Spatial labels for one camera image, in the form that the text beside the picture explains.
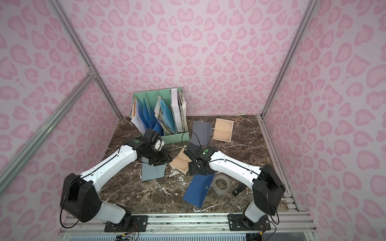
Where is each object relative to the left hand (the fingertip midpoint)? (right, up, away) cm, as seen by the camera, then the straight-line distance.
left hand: (170, 159), depth 82 cm
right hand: (+14, -7, 0) cm, 16 cm away
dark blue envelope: (+15, -17, +2) cm, 22 cm away
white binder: (+1, +28, +13) cm, 31 cm away
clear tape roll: (+28, -19, +2) cm, 34 cm away
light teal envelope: (-14, -10, +9) cm, 19 cm away
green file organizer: (-17, +26, +18) cm, 36 cm away
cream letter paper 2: (+4, -4, +13) cm, 14 cm away
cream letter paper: (+33, +15, +29) cm, 46 cm away
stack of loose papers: (+6, +30, +9) cm, 32 cm away
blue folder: (-4, +22, +10) cm, 24 cm away
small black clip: (+38, -16, +1) cm, 41 cm away
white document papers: (-22, +24, +4) cm, 32 cm away
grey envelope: (+19, +15, +30) cm, 38 cm away
